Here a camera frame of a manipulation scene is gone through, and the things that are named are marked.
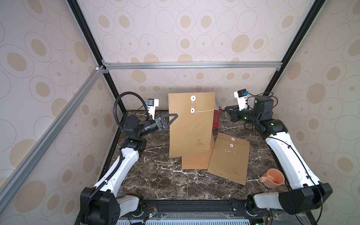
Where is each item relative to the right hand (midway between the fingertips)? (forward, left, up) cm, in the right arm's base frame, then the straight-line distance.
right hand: (224, 109), depth 71 cm
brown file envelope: (-15, +16, -1) cm, 22 cm away
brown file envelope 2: (-12, +11, -36) cm, 39 cm away
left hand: (-12, +22, +5) cm, 25 cm away
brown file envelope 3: (-9, -9, -36) cm, 38 cm away
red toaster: (+16, -2, -28) cm, 33 cm away
